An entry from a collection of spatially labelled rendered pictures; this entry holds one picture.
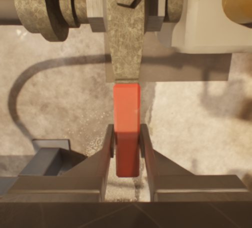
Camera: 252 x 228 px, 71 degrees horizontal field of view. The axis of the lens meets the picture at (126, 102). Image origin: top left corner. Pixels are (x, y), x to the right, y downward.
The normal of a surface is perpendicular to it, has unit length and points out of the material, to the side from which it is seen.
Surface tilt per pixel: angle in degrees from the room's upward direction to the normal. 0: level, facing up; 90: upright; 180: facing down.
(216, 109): 0
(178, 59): 0
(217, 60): 0
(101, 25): 60
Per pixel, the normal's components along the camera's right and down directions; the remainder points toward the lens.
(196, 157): 0.00, 0.29
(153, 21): 0.01, 0.97
